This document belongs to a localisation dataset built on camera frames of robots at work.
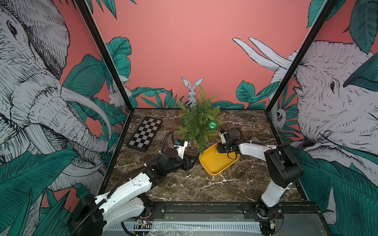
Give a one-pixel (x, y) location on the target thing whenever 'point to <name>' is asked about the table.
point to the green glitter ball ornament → (212, 125)
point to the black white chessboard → (144, 134)
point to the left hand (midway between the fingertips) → (196, 156)
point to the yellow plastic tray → (213, 162)
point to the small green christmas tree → (197, 114)
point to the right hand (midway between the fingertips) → (217, 145)
